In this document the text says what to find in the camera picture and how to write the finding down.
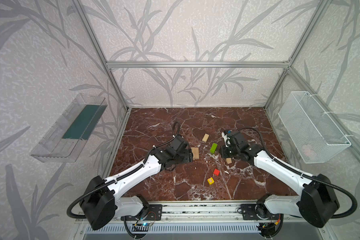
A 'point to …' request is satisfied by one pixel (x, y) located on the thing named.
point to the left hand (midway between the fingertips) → (190, 152)
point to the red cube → (216, 172)
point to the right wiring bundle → (269, 230)
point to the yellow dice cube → (210, 181)
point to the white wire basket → (316, 136)
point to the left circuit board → (143, 227)
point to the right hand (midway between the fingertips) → (219, 145)
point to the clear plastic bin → (63, 141)
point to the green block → (213, 148)
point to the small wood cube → (228, 160)
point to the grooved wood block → (205, 137)
